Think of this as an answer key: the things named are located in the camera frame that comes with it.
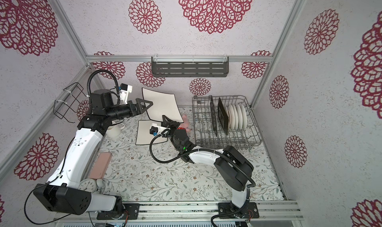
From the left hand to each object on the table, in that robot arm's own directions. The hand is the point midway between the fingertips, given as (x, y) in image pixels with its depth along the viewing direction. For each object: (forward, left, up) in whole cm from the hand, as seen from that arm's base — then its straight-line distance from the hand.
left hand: (148, 107), depth 70 cm
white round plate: (+13, -51, -23) cm, 58 cm away
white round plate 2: (+12, -54, -22) cm, 60 cm away
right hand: (+3, -7, -6) cm, 10 cm away
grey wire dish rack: (+8, -30, -36) cm, 47 cm away
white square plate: (+15, -4, -12) cm, 19 cm away
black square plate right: (+11, -40, -19) cm, 46 cm away
